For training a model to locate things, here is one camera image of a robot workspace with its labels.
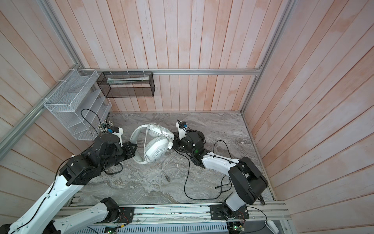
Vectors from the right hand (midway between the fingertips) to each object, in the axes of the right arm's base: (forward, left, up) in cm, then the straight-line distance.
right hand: (170, 133), depth 82 cm
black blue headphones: (-12, -13, +13) cm, 22 cm away
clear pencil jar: (+7, +42, -3) cm, 43 cm away
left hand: (-16, +13, +9) cm, 22 cm away
